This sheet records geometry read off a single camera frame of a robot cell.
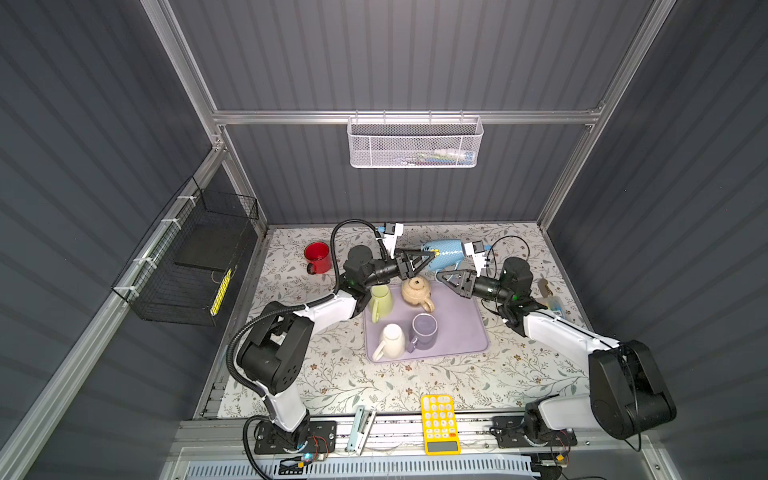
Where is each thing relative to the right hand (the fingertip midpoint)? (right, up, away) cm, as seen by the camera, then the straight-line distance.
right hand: (442, 280), depth 78 cm
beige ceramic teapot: (-6, -5, +13) cm, 15 cm away
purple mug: (-4, -15, +5) cm, 16 cm away
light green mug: (-17, -8, +11) cm, 21 cm away
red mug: (-38, +6, +23) cm, 45 cm away
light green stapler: (-21, -37, -4) cm, 43 cm away
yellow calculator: (-2, -36, -4) cm, 36 cm away
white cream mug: (-13, -18, +3) cm, 22 cm away
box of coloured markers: (+40, -9, +19) cm, 45 cm away
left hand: (-3, +7, -2) cm, 7 cm away
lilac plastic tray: (+8, -12, +19) cm, 24 cm away
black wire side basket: (-66, +2, -5) cm, 66 cm away
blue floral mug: (+1, +7, -4) cm, 8 cm away
